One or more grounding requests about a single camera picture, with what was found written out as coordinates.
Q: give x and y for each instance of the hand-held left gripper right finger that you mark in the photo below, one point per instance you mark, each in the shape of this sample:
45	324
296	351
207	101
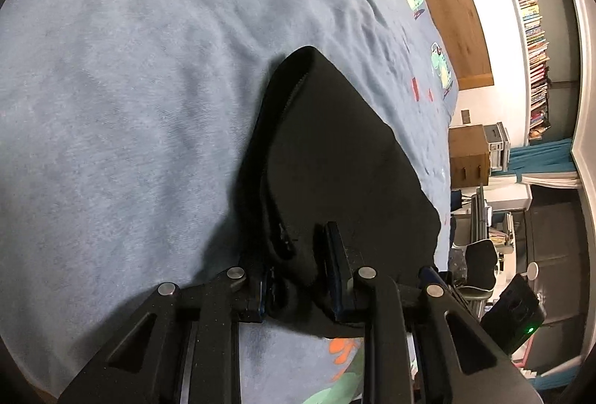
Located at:
333	273

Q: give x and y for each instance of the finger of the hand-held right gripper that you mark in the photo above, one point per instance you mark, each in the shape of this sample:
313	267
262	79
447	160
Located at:
428	276

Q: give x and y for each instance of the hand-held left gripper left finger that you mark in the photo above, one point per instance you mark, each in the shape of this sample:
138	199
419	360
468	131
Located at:
263	292

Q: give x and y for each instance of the black pants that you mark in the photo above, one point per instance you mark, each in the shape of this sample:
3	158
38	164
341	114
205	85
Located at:
335	152

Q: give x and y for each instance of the black office chair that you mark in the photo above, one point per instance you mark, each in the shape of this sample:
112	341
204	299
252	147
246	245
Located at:
482	259

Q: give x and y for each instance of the cluttered desk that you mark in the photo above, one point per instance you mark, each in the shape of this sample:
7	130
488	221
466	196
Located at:
484	222

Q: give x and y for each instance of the wooden drawer cabinet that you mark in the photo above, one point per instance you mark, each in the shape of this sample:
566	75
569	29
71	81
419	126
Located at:
468	157

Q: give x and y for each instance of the white printer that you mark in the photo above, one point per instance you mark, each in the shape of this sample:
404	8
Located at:
497	145

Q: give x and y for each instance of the teal curtain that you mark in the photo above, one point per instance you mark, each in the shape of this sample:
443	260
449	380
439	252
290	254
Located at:
540	157

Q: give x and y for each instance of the blue printed blanket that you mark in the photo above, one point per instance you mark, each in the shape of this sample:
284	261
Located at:
116	106

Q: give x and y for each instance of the row of books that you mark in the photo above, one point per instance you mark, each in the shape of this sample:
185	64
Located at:
531	22

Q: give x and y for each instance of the wall socket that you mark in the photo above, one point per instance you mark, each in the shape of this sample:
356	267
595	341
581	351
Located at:
466	117

